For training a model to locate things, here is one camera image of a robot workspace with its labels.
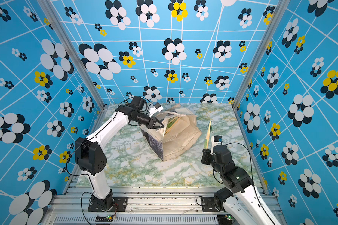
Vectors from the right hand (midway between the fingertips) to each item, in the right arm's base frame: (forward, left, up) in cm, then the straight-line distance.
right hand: (205, 149), depth 74 cm
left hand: (+13, +23, +5) cm, 26 cm away
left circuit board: (-29, +50, -18) cm, 60 cm away
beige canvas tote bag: (+22, +13, -17) cm, 31 cm away
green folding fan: (+3, 0, +5) cm, 6 cm away
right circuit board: (-29, -9, -19) cm, 36 cm away
